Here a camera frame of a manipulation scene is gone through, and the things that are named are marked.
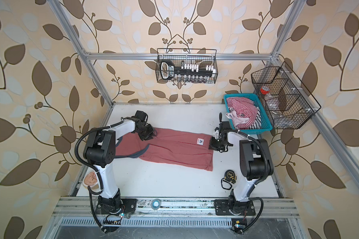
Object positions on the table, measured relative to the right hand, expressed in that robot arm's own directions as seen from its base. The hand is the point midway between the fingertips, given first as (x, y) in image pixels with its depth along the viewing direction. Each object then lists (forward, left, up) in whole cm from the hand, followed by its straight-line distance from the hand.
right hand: (210, 147), depth 96 cm
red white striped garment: (+26, -27, +9) cm, 38 cm away
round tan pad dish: (-19, +69, +2) cm, 72 cm away
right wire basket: (+5, -36, +34) cm, 50 cm away
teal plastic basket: (+11, -38, +7) cm, 41 cm away
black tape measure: (-20, -8, +3) cm, 22 cm away
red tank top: (-1, +15, +1) cm, 15 cm away
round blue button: (-31, +32, 0) cm, 45 cm away
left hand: (+10, +37, +4) cm, 39 cm away
